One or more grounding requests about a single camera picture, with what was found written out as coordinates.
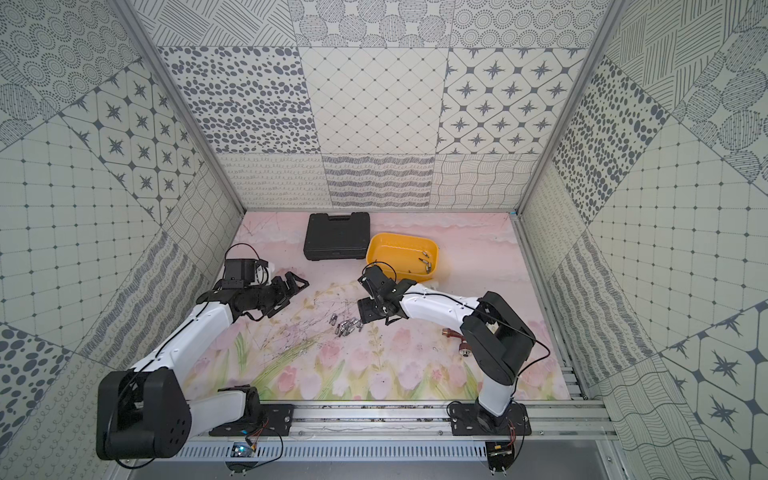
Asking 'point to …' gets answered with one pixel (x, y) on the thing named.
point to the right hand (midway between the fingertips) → (374, 312)
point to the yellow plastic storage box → (413, 258)
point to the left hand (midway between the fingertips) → (297, 286)
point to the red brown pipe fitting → (464, 347)
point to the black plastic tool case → (337, 237)
